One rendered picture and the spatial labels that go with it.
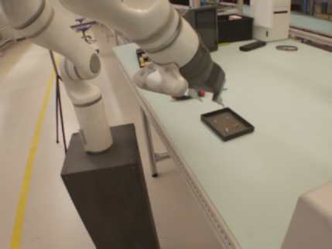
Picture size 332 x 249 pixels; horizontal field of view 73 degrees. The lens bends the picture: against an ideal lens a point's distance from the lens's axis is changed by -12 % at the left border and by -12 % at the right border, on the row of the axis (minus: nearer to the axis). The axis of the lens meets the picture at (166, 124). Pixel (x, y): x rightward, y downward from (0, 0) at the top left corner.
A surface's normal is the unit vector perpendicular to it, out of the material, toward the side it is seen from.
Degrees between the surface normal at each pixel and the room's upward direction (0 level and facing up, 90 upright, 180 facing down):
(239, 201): 0
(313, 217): 90
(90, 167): 0
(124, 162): 0
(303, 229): 90
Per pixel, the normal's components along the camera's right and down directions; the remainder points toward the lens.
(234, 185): -0.10, -0.85
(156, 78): -0.46, -0.37
